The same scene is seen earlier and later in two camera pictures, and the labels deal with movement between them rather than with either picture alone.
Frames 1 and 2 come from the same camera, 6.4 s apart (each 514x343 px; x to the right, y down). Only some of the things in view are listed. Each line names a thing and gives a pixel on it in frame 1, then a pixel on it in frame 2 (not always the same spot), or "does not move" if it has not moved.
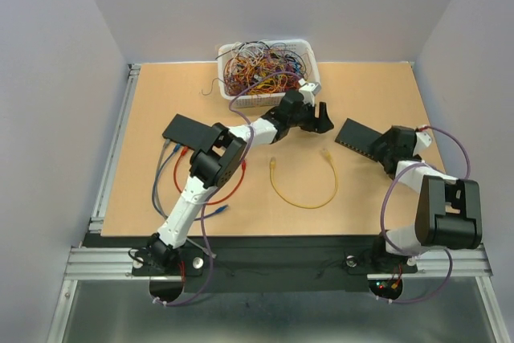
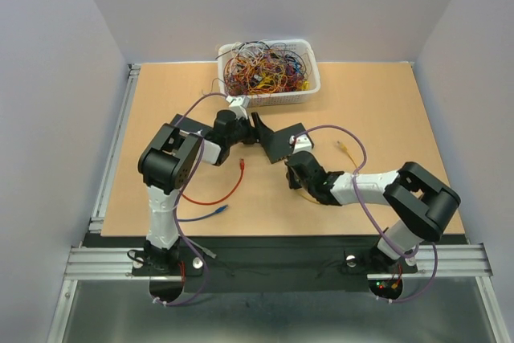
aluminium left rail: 106,184 does not move
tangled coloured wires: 248,60 does not move
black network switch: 358,137 -> 276,144
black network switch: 189,132 does not move
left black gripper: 320,124 -> 254,134
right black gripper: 380,152 -> 293,182
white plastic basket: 259,74 does not move
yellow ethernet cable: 327,153 -> 345,149
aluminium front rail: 108,264 does not move
